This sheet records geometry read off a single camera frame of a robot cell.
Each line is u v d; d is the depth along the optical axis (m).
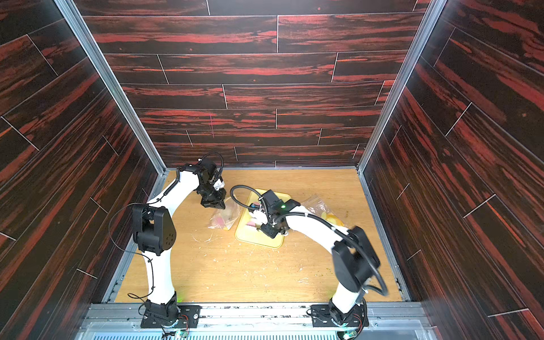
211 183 0.83
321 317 0.74
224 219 0.88
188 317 0.73
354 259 0.45
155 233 0.55
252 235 0.93
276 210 0.68
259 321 0.74
